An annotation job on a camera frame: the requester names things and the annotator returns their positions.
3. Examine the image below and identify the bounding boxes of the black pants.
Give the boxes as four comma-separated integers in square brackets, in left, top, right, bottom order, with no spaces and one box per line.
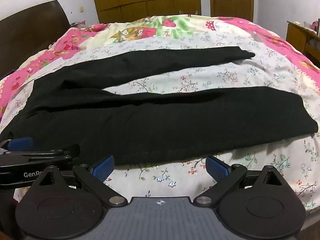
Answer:
[1,47,318,165]

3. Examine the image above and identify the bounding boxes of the white floral bed sheet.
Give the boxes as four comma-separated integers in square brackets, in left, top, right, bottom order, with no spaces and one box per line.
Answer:
[1,32,319,212]

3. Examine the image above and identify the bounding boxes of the dark wooden headboard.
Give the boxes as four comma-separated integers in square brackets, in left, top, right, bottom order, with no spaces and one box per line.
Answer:
[0,0,70,78]

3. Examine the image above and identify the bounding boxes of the pink cartoon quilt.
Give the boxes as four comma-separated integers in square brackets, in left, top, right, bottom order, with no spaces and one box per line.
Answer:
[1,15,319,121]

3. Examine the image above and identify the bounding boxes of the wooden side table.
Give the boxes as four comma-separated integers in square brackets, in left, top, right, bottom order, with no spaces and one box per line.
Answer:
[286,21,319,68]

